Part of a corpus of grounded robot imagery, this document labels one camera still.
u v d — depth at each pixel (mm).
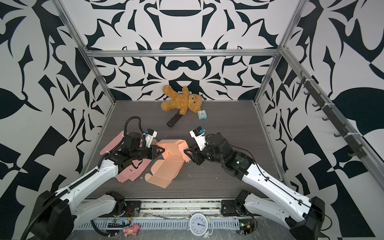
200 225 682
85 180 473
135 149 662
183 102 1113
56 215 392
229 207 742
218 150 517
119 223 699
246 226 712
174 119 1079
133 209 735
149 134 729
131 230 669
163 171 763
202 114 1102
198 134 593
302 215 392
